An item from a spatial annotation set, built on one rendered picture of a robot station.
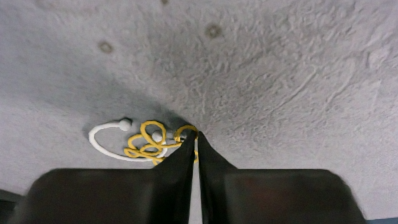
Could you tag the white wire bangle with ball ends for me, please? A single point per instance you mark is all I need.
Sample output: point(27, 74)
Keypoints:
point(125, 125)

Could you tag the gold chain necklace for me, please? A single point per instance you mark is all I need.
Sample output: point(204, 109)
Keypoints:
point(153, 144)

